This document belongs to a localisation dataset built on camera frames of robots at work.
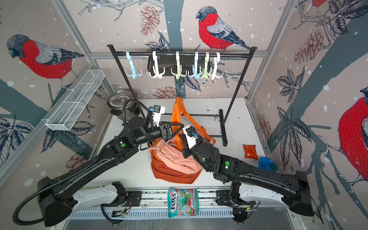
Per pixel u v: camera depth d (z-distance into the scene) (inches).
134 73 27.1
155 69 26.3
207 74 27.3
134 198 28.8
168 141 34.7
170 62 25.3
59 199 15.3
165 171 30.8
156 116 23.2
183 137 21.6
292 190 16.2
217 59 39.9
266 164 30.2
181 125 23.7
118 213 28.0
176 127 24.9
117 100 39.9
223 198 28.7
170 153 32.1
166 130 22.1
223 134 38.2
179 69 26.5
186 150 21.7
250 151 34.7
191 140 21.1
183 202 27.5
